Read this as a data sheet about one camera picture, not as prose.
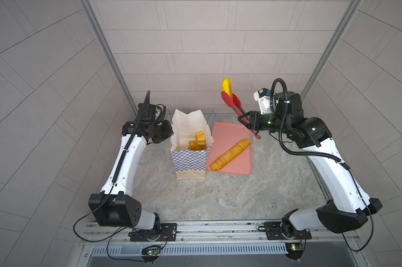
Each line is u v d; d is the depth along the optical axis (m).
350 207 0.37
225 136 1.02
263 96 0.54
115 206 0.39
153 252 0.64
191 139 0.96
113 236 0.70
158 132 0.64
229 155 0.93
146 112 0.57
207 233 0.73
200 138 0.94
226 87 0.66
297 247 0.69
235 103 0.69
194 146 0.90
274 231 0.71
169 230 0.72
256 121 0.53
